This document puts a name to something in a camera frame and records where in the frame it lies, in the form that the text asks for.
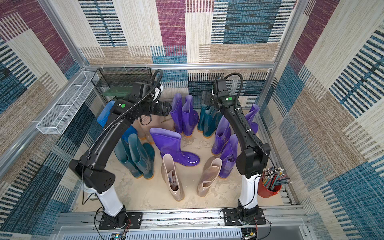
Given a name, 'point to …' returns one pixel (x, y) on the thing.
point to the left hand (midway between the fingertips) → (166, 105)
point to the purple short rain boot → (169, 142)
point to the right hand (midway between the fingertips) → (213, 99)
